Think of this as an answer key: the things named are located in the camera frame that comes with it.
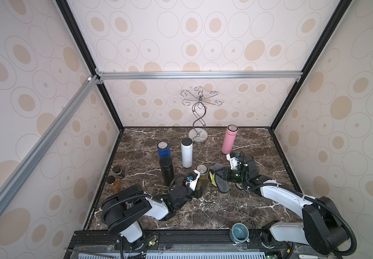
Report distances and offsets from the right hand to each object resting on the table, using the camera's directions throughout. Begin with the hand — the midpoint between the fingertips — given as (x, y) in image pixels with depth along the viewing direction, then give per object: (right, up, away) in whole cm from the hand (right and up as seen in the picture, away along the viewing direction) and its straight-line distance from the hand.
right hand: (221, 171), depth 85 cm
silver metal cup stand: (-10, +22, +28) cm, 37 cm away
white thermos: (-18, +10, +4) cm, 21 cm away
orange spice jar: (-56, -7, 0) cm, 56 cm away
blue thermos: (-30, +12, -3) cm, 32 cm away
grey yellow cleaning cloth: (0, -6, -5) cm, 8 cm away
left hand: (-7, -3, -5) cm, 10 cm away
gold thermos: (-10, +3, -12) cm, 16 cm away
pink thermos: (+7, +19, +6) cm, 22 cm away
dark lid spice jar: (-56, 0, +2) cm, 56 cm away
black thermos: (-28, +5, -9) cm, 30 cm away
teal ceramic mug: (+7, -27, -9) cm, 30 cm away
